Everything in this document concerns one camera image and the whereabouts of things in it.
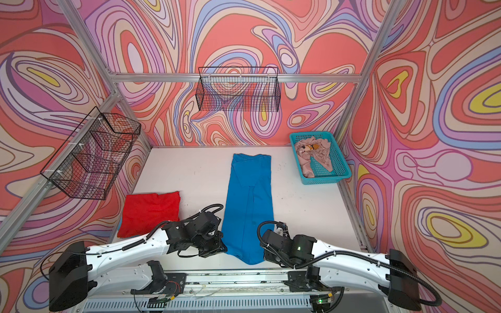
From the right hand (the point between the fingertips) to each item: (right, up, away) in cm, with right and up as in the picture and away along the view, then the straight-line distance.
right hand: (269, 259), depth 76 cm
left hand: (-15, +5, -2) cm, 15 cm away
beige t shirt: (+32, +47, +37) cm, 68 cm away
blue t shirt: (-8, +12, +15) cm, 21 cm away
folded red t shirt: (-56, +16, +10) cm, 59 cm away
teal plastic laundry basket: (+40, +37, +25) cm, 60 cm away
